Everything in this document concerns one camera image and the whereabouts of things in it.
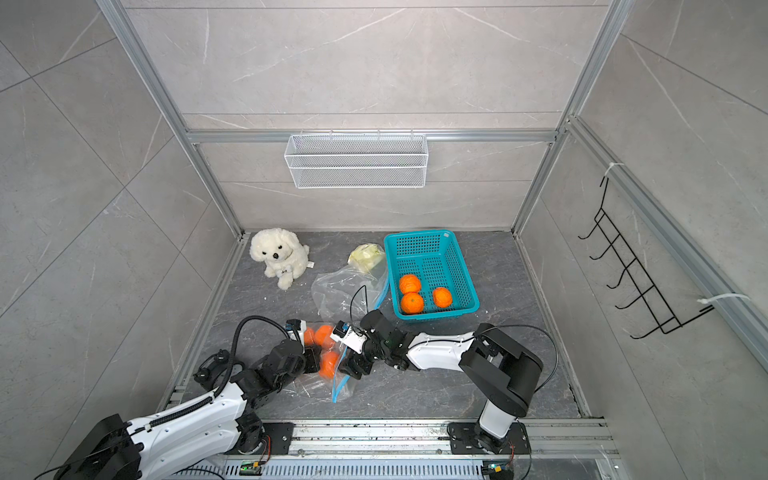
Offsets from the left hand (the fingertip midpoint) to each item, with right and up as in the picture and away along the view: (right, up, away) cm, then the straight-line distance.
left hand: (325, 343), depth 85 cm
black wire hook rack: (+75, +18, -23) cm, 80 cm away
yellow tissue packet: (+10, +26, +22) cm, 35 cm away
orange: (0, +2, -1) cm, 3 cm away
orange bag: (-5, +2, 0) cm, 5 cm away
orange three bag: (+36, +12, +8) cm, 39 cm away
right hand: (+6, -3, -3) cm, 7 cm away
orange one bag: (+26, +11, +6) cm, 29 cm away
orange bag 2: (+3, -3, -7) cm, 8 cm away
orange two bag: (+26, +17, +11) cm, 32 cm away
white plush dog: (-15, +26, +8) cm, 31 cm away
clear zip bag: (+2, -10, -4) cm, 11 cm away
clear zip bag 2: (-1, +13, +15) cm, 20 cm away
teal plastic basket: (+36, +25, +25) cm, 51 cm away
